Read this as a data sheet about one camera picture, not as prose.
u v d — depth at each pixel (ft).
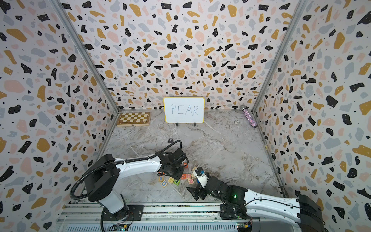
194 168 2.91
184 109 3.49
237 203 1.85
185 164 2.35
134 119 3.70
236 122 3.79
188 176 2.81
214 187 1.88
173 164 2.18
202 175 2.17
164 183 2.72
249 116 3.82
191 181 2.74
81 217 2.36
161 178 2.75
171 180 2.74
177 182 2.73
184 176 2.80
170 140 3.36
